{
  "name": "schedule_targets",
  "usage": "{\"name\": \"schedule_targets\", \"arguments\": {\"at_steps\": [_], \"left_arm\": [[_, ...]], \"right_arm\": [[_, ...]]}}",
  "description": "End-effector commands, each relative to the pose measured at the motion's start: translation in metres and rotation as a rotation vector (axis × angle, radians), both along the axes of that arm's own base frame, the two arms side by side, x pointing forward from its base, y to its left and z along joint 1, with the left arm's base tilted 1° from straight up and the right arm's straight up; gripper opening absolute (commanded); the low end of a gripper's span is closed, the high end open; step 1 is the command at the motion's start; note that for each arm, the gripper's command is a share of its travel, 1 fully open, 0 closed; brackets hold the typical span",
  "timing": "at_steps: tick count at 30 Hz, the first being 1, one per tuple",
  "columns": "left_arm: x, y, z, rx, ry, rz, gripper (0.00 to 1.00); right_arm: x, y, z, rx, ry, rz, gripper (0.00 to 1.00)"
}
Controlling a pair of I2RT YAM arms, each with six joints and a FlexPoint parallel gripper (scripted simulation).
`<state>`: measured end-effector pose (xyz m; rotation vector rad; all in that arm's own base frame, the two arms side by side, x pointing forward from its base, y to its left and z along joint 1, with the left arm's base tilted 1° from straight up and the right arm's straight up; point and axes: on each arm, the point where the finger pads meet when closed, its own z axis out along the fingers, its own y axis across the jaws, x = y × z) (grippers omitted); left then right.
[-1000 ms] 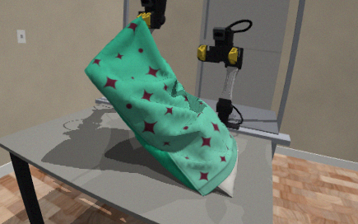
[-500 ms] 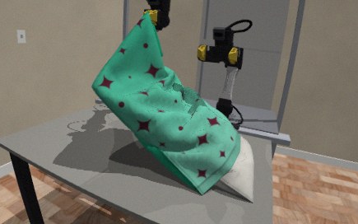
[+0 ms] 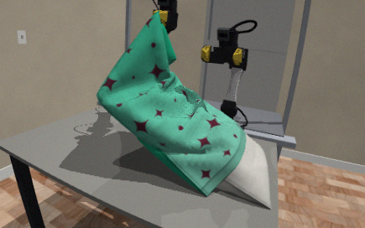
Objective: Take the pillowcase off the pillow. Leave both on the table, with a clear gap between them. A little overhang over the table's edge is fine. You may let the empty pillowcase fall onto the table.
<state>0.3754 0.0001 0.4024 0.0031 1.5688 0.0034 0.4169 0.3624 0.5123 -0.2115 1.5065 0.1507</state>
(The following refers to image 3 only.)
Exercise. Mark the white pillow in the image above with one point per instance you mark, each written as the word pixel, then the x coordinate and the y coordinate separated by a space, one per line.
pixel 250 179

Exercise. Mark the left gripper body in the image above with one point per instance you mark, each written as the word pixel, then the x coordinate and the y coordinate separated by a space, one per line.
pixel 222 55

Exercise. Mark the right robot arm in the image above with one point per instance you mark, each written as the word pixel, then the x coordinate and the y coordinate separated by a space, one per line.
pixel 167 5

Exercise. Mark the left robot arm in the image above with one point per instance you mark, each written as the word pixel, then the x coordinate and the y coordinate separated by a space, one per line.
pixel 226 36

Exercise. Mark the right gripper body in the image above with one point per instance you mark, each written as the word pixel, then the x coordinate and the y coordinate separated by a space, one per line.
pixel 172 21

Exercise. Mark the green pillowcase with star pattern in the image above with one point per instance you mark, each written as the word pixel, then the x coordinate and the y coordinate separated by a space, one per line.
pixel 195 140

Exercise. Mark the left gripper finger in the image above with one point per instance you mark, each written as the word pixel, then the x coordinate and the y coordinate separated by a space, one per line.
pixel 237 57
pixel 205 53

